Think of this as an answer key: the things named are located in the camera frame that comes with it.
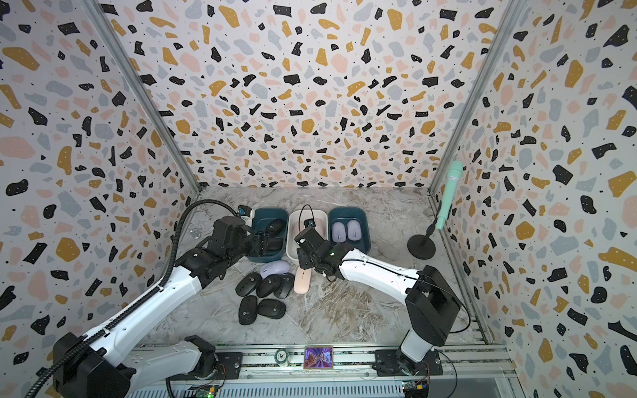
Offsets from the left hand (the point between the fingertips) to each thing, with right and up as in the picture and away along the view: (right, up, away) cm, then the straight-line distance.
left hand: (264, 234), depth 80 cm
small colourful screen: (+18, -37, -5) cm, 41 cm away
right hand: (+15, -7, +5) cm, 17 cm away
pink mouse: (+11, -18, +10) cm, 23 cm away
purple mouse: (0, -14, +12) cm, 18 cm away
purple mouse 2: (+24, -1, +23) cm, 33 cm away
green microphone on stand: (+58, -7, +21) cm, 62 cm away
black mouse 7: (-1, -6, +19) cm, 19 cm away
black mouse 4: (-6, -25, +2) cm, 26 cm away
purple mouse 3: (+31, -1, +24) cm, 39 cm away
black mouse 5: (+2, -25, +2) cm, 25 cm away
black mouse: (-8, -19, +8) cm, 22 cm away
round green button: (+7, -34, -9) cm, 36 cm away
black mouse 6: (-2, 0, +24) cm, 24 cm away
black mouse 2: (-1, -19, +7) cm, 20 cm away
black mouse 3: (+4, -19, +10) cm, 22 cm away
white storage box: (+6, +2, +26) cm, 27 cm away
